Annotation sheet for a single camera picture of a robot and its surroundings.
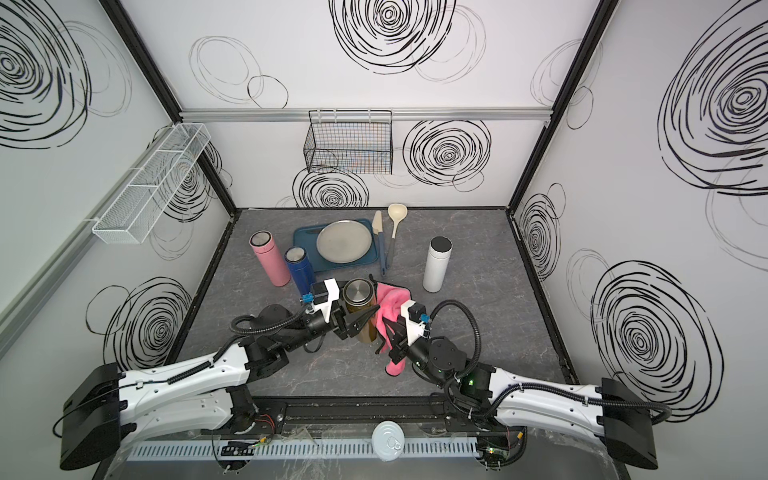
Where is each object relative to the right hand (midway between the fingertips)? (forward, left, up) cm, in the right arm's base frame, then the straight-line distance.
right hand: (383, 323), depth 69 cm
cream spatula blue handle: (+45, +5, -17) cm, 48 cm away
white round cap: (-21, -2, -14) cm, 25 cm away
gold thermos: (0, +4, +14) cm, 15 cm away
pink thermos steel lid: (+22, +35, +2) cm, 41 cm away
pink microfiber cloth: (+4, -1, +4) cm, 6 cm away
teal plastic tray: (+44, +32, -22) cm, 59 cm away
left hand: (+1, +2, +11) cm, 12 cm away
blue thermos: (+17, +24, -3) cm, 30 cm away
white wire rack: (+24, +62, +15) cm, 69 cm away
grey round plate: (+39, +17, -18) cm, 46 cm away
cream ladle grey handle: (+53, -2, -17) cm, 55 cm away
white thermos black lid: (+21, -15, +1) cm, 26 cm away
